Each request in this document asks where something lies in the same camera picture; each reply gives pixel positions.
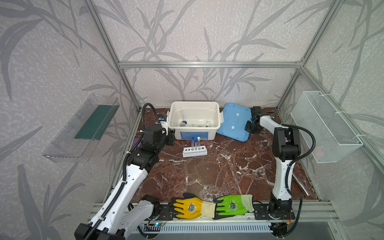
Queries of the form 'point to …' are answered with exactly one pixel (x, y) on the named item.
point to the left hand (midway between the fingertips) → (173, 125)
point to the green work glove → (233, 205)
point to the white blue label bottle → (208, 123)
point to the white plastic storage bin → (191, 119)
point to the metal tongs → (301, 184)
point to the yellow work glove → (190, 206)
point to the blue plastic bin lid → (235, 119)
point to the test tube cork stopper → (198, 138)
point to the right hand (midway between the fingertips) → (249, 125)
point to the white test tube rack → (188, 152)
